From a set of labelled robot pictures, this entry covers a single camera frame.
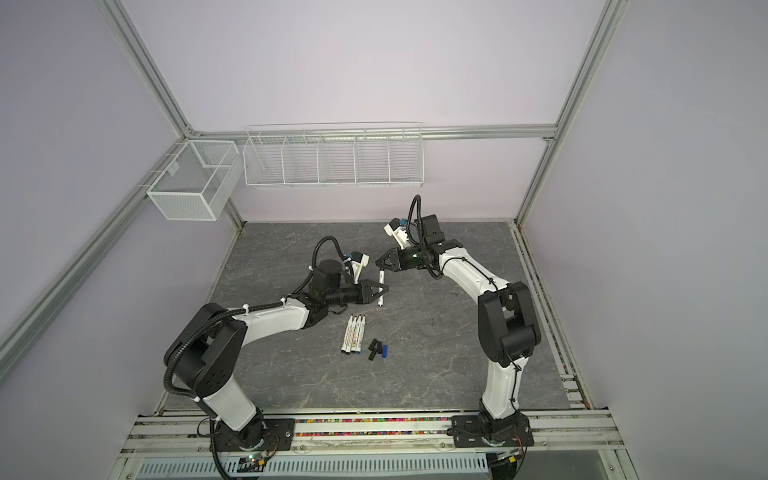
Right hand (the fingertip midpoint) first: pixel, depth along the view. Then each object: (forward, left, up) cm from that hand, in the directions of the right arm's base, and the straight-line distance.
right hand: (379, 268), depth 87 cm
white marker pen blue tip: (-19, +6, -15) cm, 24 cm away
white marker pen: (-5, -1, 0) cm, 5 cm away
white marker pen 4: (-15, +7, -15) cm, 22 cm away
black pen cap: (-18, +1, -16) cm, 24 cm away
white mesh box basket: (+29, +61, +10) cm, 69 cm away
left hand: (-7, -2, -2) cm, 7 cm away
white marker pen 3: (-15, +9, -15) cm, 23 cm away
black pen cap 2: (-20, +2, -16) cm, 25 cm away
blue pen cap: (-19, -2, -15) cm, 25 cm away
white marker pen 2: (-15, +10, -14) cm, 23 cm away
